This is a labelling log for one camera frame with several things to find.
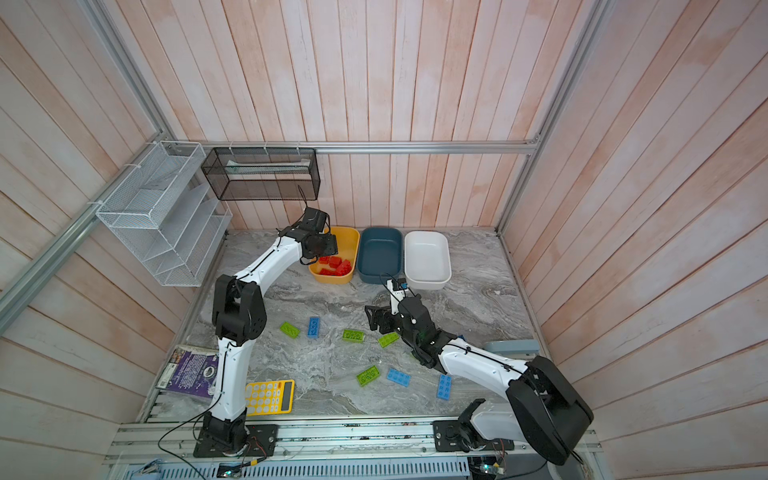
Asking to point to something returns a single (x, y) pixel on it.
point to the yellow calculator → (270, 397)
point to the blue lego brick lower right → (444, 387)
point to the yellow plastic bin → (348, 238)
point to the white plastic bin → (427, 261)
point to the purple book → (191, 371)
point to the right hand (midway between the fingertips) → (377, 304)
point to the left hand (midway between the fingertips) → (329, 249)
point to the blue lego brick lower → (399, 377)
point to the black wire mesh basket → (263, 173)
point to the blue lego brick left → (314, 327)
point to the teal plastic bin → (379, 254)
